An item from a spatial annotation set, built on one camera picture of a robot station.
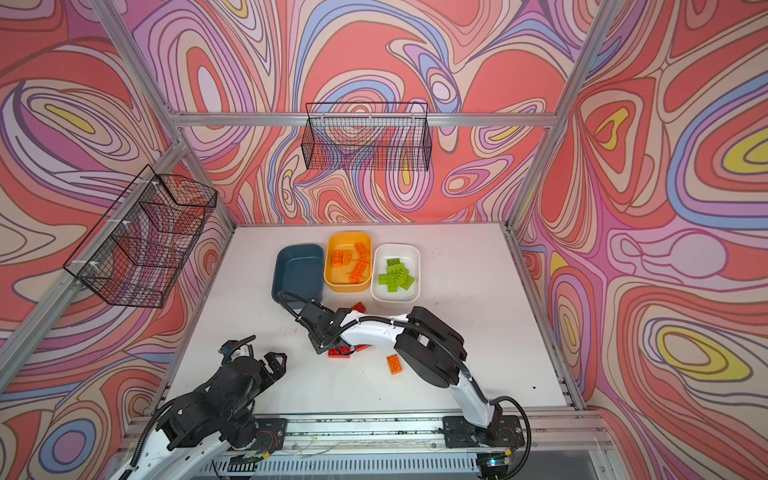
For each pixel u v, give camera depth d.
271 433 0.73
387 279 1.02
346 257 1.07
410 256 1.05
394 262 1.05
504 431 0.71
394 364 0.84
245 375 0.57
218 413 0.55
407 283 0.99
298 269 1.10
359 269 1.04
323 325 0.69
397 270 1.02
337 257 1.08
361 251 1.10
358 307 0.95
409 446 0.73
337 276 1.05
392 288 1.00
